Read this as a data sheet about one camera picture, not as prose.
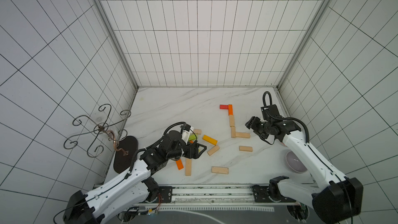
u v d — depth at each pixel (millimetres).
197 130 949
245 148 878
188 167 809
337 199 368
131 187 478
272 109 610
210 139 920
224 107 1069
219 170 795
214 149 876
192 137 917
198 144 655
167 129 563
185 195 742
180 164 814
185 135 680
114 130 683
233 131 949
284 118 582
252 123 712
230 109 1065
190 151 635
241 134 918
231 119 1029
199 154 659
